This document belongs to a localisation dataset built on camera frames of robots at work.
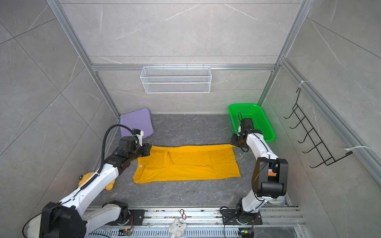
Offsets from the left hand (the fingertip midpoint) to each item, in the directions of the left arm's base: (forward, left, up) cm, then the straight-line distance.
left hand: (152, 143), depth 83 cm
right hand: (+3, -51, -7) cm, 52 cm away
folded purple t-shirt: (+31, +18, -13) cm, 38 cm away
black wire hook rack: (-14, -79, +15) cm, 81 cm away
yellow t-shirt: (-5, -10, -16) cm, 19 cm away
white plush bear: (-40, +38, +5) cm, 55 cm away
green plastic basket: (+23, -75, -12) cm, 79 cm away
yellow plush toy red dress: (-16, +38, -10) cm, 42 cm away
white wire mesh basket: (+43, -13, +13) cm, 47 cm away
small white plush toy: (-40, -15, -13) cm, 44 cm away
